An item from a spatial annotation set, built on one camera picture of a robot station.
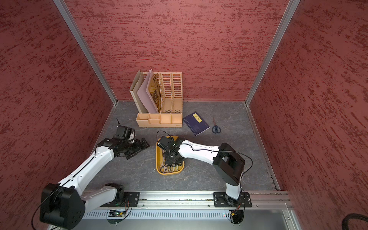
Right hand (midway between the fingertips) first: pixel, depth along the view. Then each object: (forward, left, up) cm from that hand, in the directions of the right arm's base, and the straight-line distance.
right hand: (172, 163), depth 83 cm
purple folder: (+39, +19, +20) cm, 48 cm away
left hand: (+5, +17, +5) cm, 18 cm away
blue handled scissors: (+27, -30, -4) cm, 41 cm away
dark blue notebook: (+32, -16, -5) cm, 36 cm away
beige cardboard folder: (+36, +23, +26) cm, 50 cm away
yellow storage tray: (+4, +8, -3) cm, 9 cm away
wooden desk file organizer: (+57, +7, +9) cm, 58 cm away
